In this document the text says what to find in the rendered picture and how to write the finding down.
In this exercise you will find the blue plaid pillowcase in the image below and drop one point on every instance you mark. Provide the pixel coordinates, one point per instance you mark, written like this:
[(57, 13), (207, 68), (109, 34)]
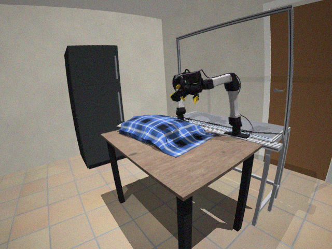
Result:
[(173, 136)]

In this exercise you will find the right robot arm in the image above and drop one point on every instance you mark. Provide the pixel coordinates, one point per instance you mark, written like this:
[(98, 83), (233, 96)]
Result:
[(180, 105)]

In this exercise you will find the grey slotted metal rail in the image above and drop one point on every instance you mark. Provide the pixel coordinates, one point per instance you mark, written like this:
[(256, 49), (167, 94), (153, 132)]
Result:
[(266, 145)]

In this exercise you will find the grey metal top beam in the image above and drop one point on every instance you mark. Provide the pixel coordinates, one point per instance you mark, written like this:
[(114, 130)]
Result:
[(239, 20)]

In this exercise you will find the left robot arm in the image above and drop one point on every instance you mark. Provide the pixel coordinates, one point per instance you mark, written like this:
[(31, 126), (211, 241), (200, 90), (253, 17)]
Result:
[(231, 86)]

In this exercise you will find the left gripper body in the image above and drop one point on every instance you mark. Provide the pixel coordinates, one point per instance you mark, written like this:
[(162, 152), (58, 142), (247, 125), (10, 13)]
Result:
[(181, 92)]

